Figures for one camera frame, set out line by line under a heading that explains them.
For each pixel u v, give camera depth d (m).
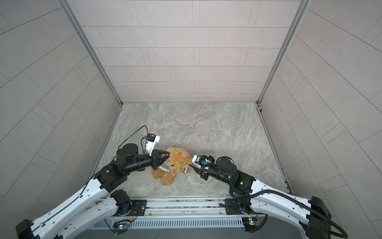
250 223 0.68
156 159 0.59
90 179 0.49
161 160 0.63
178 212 0.71
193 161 0.57
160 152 0.64
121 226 0.65
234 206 0.72
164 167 0.73
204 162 0.56
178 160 0.65
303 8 0.71
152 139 0.61
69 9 0.71
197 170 0.62
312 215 0.42
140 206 0.71
